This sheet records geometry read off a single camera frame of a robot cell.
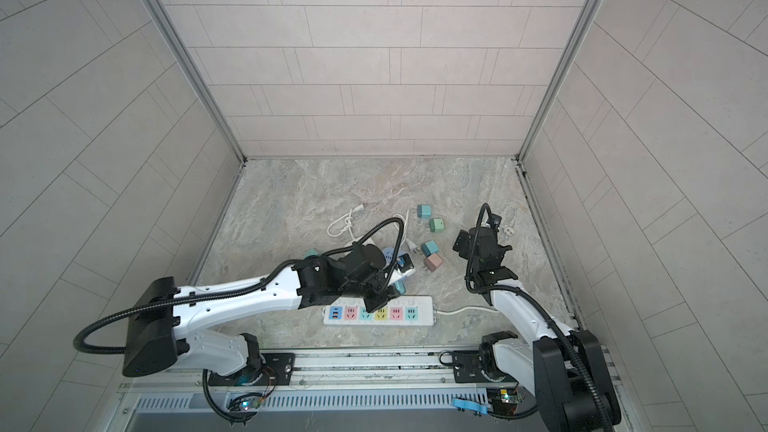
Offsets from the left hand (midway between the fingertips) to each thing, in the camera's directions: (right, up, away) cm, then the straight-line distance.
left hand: (405, 290), depth 71 cm
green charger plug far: (+11, +12, +25) cm, 29 cm away
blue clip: (+14, -23, -6) cm, 28 cm away
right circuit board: (+23, -24, -3) cm, 33 cm away
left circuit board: (-36, -23, -6) cm, 43 cm away
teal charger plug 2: (+7, +16, +28) cm, 33 cm away
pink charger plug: (+9, +2, +16) cm, 18 cm away
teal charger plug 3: (+8, +6, +19) cm, 21 cm away
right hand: (+21, +10, +17) cm, 29 cm away
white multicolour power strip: (-1, -8, +7) cm, 11 cm away
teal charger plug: (-28, +4, +20) cm, 35 cm away
